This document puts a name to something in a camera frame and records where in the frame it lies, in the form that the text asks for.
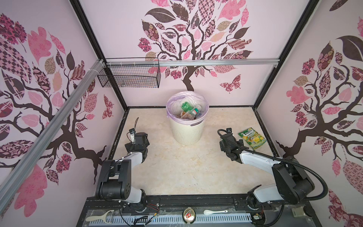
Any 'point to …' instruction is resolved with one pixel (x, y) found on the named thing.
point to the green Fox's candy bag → (253, 138)
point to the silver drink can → (189, 215)
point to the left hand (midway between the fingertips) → (137, 141)
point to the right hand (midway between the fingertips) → (232, 140)
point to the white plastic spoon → (208, 212)
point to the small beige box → (298, 211)
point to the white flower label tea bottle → (195, 111)
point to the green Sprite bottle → (186, 107)
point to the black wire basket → (130, 73)
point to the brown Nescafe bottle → (187, 115)
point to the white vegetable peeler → (103, 217)
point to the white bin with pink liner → (186, 131)
